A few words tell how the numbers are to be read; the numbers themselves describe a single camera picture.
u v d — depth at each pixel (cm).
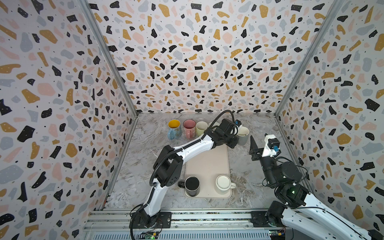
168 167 52
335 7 72
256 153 57
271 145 50
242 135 85
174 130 100
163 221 73
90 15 72
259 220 74
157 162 51
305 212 48
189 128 100
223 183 79
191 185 77
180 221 75
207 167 92
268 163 56
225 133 70
